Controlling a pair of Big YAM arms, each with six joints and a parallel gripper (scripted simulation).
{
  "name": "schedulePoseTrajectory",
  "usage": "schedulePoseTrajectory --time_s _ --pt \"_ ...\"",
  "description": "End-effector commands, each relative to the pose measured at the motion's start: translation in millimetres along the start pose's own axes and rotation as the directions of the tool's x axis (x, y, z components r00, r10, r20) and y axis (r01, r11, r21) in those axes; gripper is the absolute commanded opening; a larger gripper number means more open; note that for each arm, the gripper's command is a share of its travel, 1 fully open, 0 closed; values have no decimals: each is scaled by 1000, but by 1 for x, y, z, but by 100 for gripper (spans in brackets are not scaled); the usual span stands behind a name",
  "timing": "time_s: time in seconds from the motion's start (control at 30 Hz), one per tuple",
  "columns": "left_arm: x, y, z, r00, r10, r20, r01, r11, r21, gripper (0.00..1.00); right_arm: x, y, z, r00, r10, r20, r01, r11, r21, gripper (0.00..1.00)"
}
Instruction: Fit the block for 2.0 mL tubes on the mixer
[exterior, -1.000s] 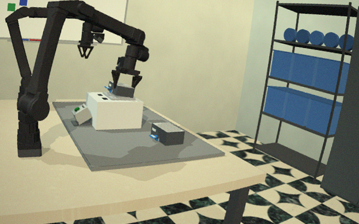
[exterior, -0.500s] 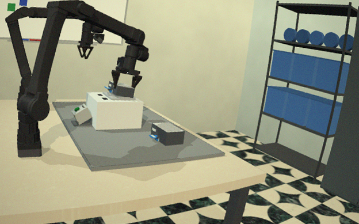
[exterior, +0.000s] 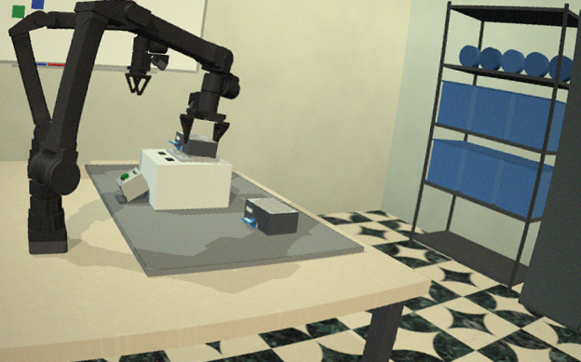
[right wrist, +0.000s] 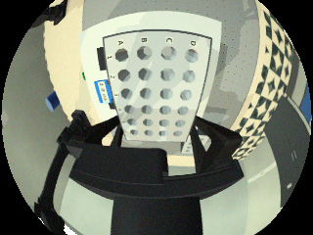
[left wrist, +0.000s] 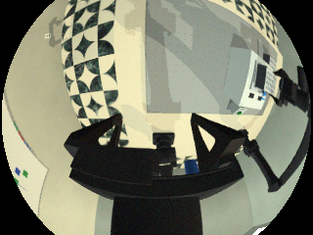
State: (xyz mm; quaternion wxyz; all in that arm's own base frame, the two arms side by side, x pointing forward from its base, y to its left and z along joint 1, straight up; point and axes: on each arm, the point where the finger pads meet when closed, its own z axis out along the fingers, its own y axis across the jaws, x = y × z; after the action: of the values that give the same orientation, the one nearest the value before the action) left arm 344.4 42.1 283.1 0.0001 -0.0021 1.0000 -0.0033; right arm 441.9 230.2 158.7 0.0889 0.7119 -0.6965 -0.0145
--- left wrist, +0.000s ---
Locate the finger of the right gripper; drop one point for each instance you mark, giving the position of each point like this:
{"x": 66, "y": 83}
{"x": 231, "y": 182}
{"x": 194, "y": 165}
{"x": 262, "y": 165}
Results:
{"x": 275, "y": 99}
{"x": 279, "y": 71}

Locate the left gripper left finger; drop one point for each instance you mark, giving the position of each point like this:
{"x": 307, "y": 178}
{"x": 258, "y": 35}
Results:
{"x": 92, "y": 133}

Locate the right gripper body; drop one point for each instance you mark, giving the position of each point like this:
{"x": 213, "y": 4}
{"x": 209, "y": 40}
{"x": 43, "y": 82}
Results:
{"x": 282, "y": 95}

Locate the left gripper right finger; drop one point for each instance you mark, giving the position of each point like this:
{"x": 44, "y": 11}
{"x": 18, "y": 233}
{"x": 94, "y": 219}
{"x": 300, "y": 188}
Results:
{"x": 227, "y": 141}

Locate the white box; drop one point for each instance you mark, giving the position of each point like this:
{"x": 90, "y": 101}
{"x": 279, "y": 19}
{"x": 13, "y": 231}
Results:
{"x": 240, "y": 81}

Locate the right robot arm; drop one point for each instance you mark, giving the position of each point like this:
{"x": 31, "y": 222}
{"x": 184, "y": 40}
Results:
{"x": 302, "y": 100}

